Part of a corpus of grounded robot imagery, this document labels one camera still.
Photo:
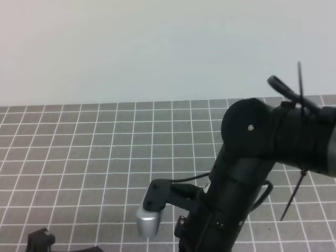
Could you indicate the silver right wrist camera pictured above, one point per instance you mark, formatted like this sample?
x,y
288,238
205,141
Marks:
x,y
148,222

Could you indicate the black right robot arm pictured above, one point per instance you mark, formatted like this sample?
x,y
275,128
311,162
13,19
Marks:
x,y
255,137

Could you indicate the grey grid tablecloth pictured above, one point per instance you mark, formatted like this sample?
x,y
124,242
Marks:
x,y
81,171

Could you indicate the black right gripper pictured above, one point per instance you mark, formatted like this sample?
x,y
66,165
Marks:
x,y
216,212

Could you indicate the black zip tie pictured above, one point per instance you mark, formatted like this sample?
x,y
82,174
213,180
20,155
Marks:
x,y
292,194

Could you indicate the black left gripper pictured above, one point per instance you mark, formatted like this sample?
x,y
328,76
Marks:
x,y
42,241

